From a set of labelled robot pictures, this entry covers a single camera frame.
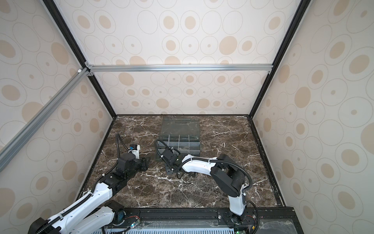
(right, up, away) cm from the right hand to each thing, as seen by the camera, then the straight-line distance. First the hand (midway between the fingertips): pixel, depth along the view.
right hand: (170, 167), depth 89 cm
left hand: (-10, +8, -7) cm, 15 cm away
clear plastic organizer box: (+6, +20, +21) cm, 29 cm away
